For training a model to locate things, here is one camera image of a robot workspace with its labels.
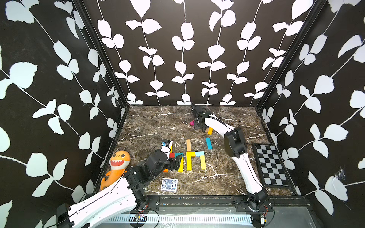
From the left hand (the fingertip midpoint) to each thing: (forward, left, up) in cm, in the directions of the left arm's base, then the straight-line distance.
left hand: (176, 152), depth 74 cm
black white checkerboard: (-7, -57, -15) cm, 60 cm away
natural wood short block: (+13, -8, -17) cm, 22 cm away
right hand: (+31, -17, -17) cm, 39 cm away
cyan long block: (+14, -22, -18) cm, 32 cm away
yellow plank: (+3, -7, -18) cm, 20 cm away
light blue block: (+7, -15, -18) cm, 25 cm away
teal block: (+8, 0, -20) cm, 21 cm away
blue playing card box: (-12, +5, -16) cm, 21 cm away
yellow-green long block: (0, -16, -17) cm, 23 cm away
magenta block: (+30, -11, -14) cm, 35 cm away
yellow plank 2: (-4, -2, -14) cm, 15 cm away
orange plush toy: (0, +33, -9) cm, 35 cm away
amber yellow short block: (+7, -9, -17) cm, 21 cm away
